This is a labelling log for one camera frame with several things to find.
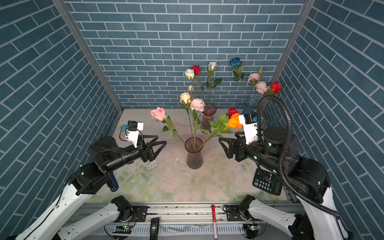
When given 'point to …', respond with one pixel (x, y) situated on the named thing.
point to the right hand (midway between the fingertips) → (224, 134)
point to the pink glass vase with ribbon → (208, 112)
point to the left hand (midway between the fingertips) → (162, 141)
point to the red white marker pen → (214, 222)
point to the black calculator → (268, 181)
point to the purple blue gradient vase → (251, 105)
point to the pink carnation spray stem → (261, 87)
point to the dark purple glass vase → (194, 155)
